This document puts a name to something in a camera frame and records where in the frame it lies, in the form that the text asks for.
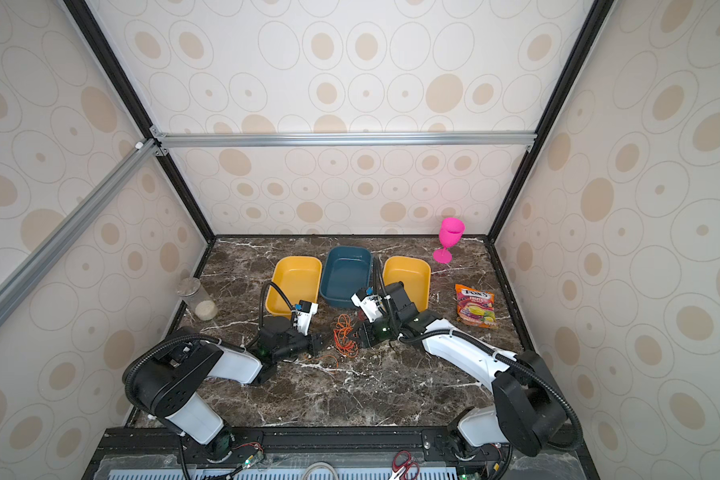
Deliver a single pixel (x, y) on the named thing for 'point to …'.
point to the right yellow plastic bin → (414, 273)
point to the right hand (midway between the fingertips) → (353, 334)
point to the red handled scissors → (399, 472)
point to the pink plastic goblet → (450, 234)
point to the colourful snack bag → (475, 307)
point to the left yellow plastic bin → (298, 278)
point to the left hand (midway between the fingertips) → (343, 332)
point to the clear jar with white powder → (203, 305)
